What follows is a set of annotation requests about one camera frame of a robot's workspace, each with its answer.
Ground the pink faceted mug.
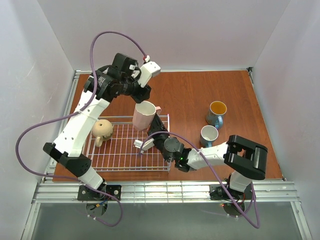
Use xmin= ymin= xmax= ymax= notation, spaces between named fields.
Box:
xmin=132 ymin=100 xmax=162 ymax=131

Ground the blue square mug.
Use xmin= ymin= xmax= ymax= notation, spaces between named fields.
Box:
xmin=200 ymin=125 xmax=219 ymax=148

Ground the tall blue patterned mug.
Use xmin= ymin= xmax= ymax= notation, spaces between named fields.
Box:
xmin=205 ymin=101 xmax=227 ymax=130

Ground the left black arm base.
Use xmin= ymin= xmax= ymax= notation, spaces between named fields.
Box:
xmin=77 ymin=184 xmax=122 ymax=201

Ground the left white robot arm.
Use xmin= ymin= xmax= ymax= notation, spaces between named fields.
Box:
xmin=43 ymin=53 xmax=161 ymax=190

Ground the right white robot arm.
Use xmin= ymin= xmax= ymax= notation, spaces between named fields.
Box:
xmin=140 ymin=115 xmax=268 ymax=193

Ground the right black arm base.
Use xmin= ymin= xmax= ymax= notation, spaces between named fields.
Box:
xmin=209 ymin=184 xmax=253 ymax=202

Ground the beige round mug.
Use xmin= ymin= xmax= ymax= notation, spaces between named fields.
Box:
xmin=91 ymin=119 xmax=114 ymax=148

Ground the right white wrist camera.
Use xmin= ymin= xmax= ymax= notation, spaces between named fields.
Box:
xmin=133 ymin=138 xmax=154 ymax=155

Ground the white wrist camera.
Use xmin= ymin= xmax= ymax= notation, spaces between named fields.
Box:
xmin=133 ymin=138 xmax=154 ymax=155
xmin=138 ymin=55 xmax=161 ymax=88

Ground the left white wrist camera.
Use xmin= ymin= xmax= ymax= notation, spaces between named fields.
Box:
xmin=138 ymin=55 xmax=161 ymax=88

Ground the white wire dish rack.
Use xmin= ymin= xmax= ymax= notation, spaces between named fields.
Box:
xmin=82 ymin=116 xmax=171 ymax=173

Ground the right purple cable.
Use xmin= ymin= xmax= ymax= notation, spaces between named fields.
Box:
xmin=137 ymin=131 xmax=261 ymax=230

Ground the purple cable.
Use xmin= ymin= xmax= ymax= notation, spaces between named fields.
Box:
xmin=137 ymin=131 xmax=261 ymax=230
xmin=15 ymin=30 xmax=151 ymax=227

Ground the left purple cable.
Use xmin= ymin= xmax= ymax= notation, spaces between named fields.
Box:
xmin=15 ymin=30 xmax=151 ymax=227

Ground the aluminium front rail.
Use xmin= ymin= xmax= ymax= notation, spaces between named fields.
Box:
xmin=32 ymin=179 xmax=300 ymax=204

